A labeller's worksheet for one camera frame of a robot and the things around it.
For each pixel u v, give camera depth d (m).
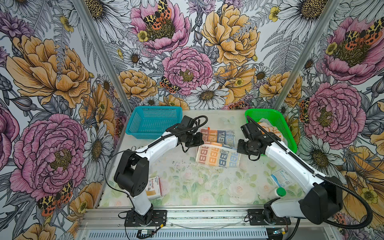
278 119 1.09
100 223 0.74
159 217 0.75
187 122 0.70
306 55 0.89
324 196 0.40
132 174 0.46
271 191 0.81
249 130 0.65
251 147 0.68
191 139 0.75
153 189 0.80
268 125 1.08
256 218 0.73
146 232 0.70
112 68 0.97
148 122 1.15
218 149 0.90
